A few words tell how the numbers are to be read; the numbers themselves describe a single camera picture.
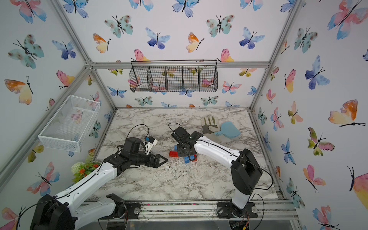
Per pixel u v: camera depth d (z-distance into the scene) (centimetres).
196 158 91
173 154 94
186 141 59
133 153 64
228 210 74
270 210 75
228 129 109
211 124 110
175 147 95
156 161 69
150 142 73
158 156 70
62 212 38
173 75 98
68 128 78
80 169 70
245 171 44
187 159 96
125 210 72
